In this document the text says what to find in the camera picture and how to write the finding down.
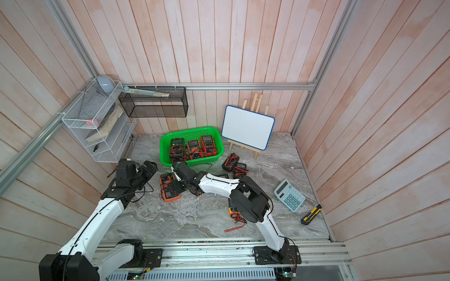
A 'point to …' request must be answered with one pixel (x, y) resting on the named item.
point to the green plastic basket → (190, 134)
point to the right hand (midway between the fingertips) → (175, 185)
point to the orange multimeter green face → (166, 180)
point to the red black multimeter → (208, 146)
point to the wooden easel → (255, 108)
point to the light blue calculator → (288, 194)
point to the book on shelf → (107, 123)
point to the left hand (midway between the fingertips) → (153, 170)
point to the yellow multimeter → (235, 215)
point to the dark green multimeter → (177, 151)
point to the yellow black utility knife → (307, 220)
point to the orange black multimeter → (194, 147)
